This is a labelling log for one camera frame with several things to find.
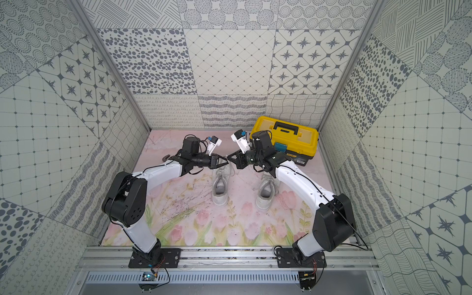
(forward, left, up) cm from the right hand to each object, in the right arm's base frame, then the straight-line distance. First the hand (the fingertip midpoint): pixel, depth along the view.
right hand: (230, 159), depth 78 cm
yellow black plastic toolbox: (+15, -34, -7) cm, 38 cm away
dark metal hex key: (+17, +41, -21) cm, 49 cm away
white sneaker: (-6, -18, -16) cm, 25 cm away
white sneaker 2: (-4, +6, -16) cm, 17 cm away
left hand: (+4, +1, -5) cm, 6 cm away
